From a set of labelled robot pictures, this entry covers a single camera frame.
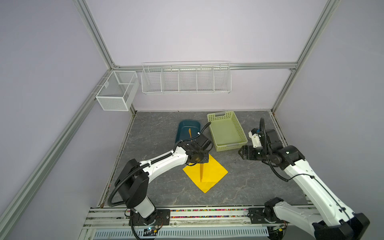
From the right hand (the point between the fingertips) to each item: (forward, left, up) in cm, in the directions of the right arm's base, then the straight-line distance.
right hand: (246, 152), depth 76 cm
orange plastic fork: (-2, +22, -16) cm, 27 cm away
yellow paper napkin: (-3, +16, -20) cm, 25 cm away
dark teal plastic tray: (+29, +33, -18) cm, 47 cm away
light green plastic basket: (+28, +4, -20) cm, 35 cm away
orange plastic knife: (+26, +31, -17) cm, 43 cm away
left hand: (0, +21, -9) cm, 22 cm away
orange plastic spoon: (-3, +23, -18) cm, 30 cm away
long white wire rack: (+53, +31, +11) cm, 62 cm away
